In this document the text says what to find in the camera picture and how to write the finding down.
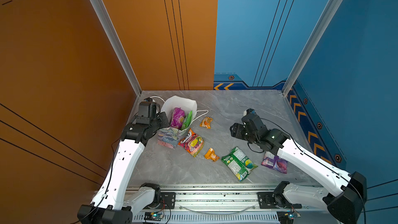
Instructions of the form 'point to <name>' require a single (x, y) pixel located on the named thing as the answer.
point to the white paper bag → (170, 136)
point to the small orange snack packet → (206, 122)
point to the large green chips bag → (187, 121)
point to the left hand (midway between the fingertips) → (165, 115)
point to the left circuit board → (154, 216)
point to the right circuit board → (287, 217)
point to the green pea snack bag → (239, 164)
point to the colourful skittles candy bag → (193, 143)
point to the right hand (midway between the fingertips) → (234, 129)
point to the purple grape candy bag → (178, 117)
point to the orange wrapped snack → (211, 155)
